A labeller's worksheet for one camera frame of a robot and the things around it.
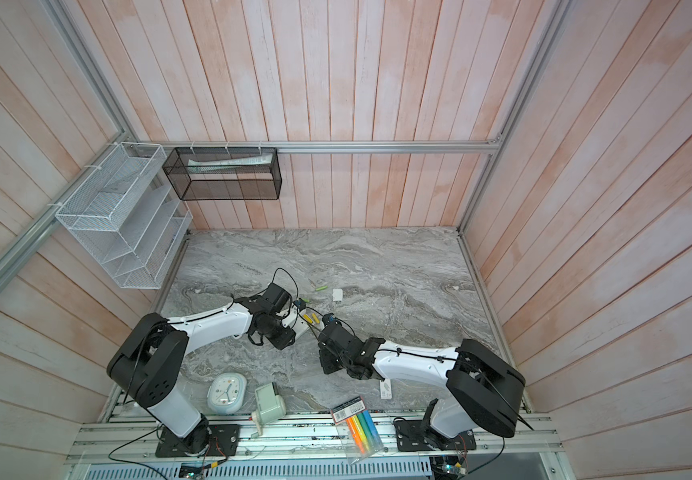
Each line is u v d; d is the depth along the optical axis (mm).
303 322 927
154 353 512
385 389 802
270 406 745
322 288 1034
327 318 767
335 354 654
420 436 731
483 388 429
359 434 734
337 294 1013
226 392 783
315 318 950
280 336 815
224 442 733
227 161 903
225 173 1040
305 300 870
